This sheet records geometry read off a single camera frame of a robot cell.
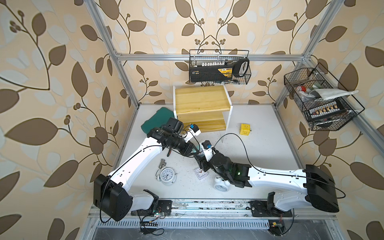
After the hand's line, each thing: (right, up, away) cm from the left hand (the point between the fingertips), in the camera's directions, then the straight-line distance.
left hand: (196, 150), depth 73 cm
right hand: (+1, -1, +2) cm, 3 cm away
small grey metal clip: (-21, -11, +16) cm, 28 cm away
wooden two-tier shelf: (+6, +23, +2) cm, 24 cm away
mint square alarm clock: (-1, +1, -2) cm, 2 cm away
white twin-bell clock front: (+13, -17, +1) cm, 22 cm away
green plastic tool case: (-27, +17, +38) cm, 50 cm away
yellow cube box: (+33, +9, +26) cm, 43 cm away
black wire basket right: (+60, +37, +12) cm, 72 cm away
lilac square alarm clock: (+2, -15, +11) cm, 19 cm away
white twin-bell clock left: (-17, -16, +9) cm, 25 cm away
